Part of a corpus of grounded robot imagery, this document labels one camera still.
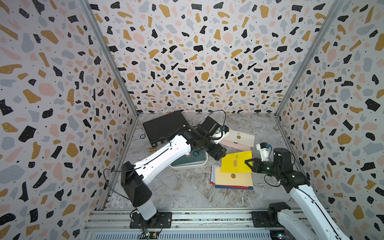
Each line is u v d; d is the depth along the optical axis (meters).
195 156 0.60
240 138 1.07
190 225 0.73
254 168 0.69
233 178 0.88
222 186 0.86
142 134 1.09
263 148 0.70
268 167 0.65
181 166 0.88
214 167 0.93
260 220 0.73
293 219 0.58
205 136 0.56
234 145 1.04
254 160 0.72
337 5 0.71
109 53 0.86
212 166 0.93
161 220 0.73
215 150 0.64
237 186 0.86
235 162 0.83
